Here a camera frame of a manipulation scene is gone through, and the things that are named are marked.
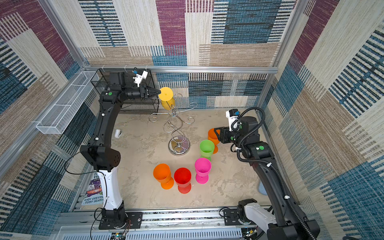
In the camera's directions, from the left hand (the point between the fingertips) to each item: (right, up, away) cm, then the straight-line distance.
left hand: (160, 90), depth 74 cm
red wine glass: (+11, -42, -2) cm, 43 cm away
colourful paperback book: (-36, -54, +5) cm, 65 cm away
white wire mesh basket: (-47, -15, -4) cm, 49 cm away
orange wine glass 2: (+27, -23, +12) cm, 38 cm away
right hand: (+29, -20, -2) cm, 35 cm away
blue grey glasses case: (+52, -51, +6) cm, 73 cm away
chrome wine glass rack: (+6, -30, +24) cm, 39 cm away
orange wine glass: (0, -41, +3) cm, 41 cm away
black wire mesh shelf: (-41, +11, +19) cm, 47 cm away
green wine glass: (+24, -30, +14) cm, 41 cm away
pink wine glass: (+21, -38, +3) cm, 44 cm away
